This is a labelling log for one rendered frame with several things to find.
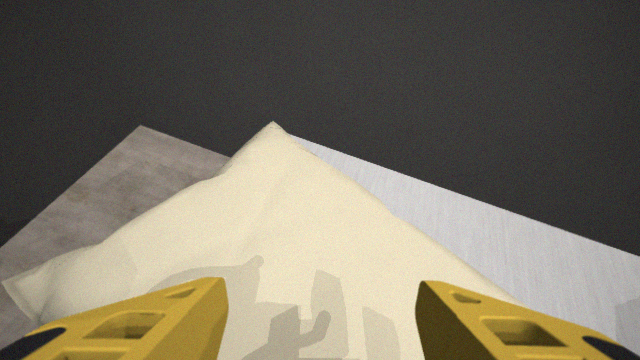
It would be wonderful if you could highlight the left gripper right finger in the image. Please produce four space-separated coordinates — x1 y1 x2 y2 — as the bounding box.
415 281 624 360

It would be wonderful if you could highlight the cream pillow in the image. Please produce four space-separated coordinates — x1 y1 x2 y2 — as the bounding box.
1 121 531 360

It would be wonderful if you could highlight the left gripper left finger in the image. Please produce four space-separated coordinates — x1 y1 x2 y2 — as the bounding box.
22 277 229 360

